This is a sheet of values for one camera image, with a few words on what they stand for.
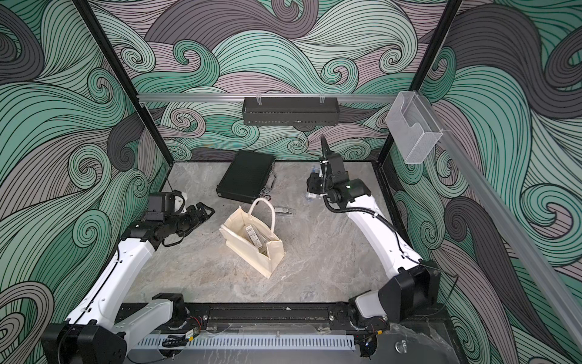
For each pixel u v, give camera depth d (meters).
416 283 0.38
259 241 0.83
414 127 0.78
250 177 1.08
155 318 0.56
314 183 0.69
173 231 0.65
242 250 0.88
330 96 0.93
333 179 0.57
